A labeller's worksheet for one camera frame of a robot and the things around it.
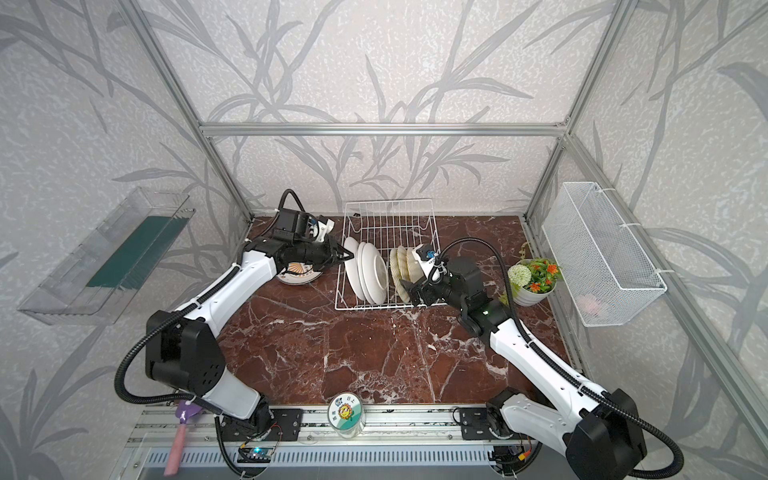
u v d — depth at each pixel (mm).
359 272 825
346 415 679
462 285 564
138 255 623
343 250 818
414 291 671
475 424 734
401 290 867
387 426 752
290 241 663
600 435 378
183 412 738
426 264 643
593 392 409
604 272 611
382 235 1118
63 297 588
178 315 445
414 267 889
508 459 707
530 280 843
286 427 726
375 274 867
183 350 434
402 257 890
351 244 886
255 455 713
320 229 720
